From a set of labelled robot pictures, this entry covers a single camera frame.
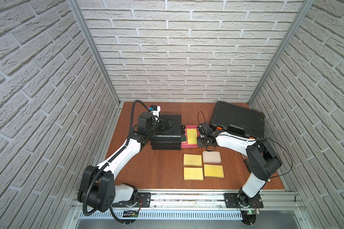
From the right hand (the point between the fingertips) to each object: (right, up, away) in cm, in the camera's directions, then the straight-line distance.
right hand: (202, 141), depth 94 cm
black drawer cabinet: (-21, +4, -14) cm, 25 cm away
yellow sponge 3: (-7, -10, -7) cm, 14 cm away
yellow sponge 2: (-8, -16, -13) cm, 22 cm away
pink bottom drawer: (-11, -2, 0) cm, 12 cm away
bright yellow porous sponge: (-7, +3, +3) cm, 8 cm away
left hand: (-20, +16, -13) cm, 29 cm away
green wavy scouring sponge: (-13, +2, 0) cm, 13 cm away
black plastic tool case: (+29, +14, +6) cm, 33 cm away
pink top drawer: (-11, +10, -7) cm, 17 cm away
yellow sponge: (+5, -16, -11) cm, 20 cm away
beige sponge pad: (+5, -9, -6) cm, 12 cm away
